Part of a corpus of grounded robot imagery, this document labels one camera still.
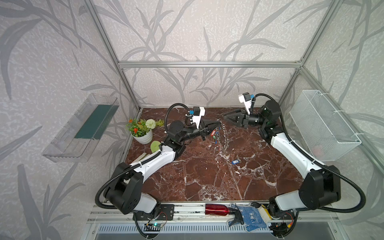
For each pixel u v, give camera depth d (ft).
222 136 3.43
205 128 2.00
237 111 2.17
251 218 2.34
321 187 1.37
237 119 2.07
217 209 2.31
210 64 3.11
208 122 2.10
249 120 2.01
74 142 2.09
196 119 2.00
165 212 2.42
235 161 2.99
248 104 2.05
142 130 2.94
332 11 2.37
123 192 1.38
